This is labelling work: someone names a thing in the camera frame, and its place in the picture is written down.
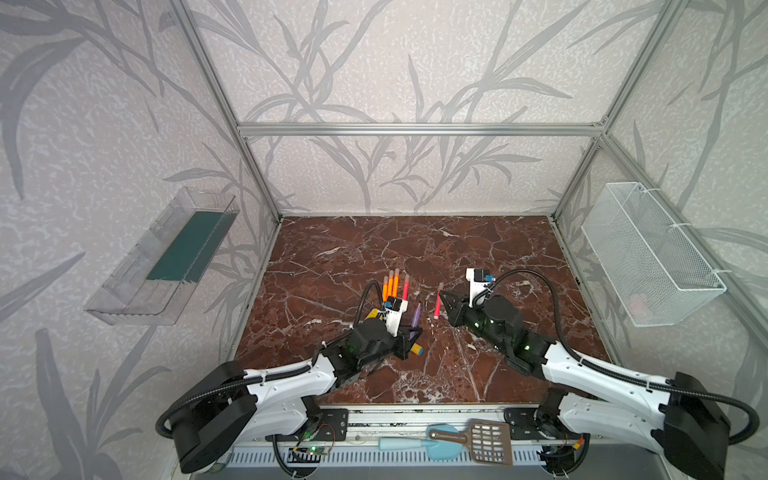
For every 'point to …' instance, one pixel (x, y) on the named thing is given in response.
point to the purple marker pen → (417, 316)
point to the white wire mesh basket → (658, 276)
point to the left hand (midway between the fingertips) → (424, 323)
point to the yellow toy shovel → (416, 348)
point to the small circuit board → (317, 450)
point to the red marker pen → (405, 288)
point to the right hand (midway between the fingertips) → (441, 285)
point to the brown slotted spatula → (490, 441)
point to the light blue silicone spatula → (437, 449)
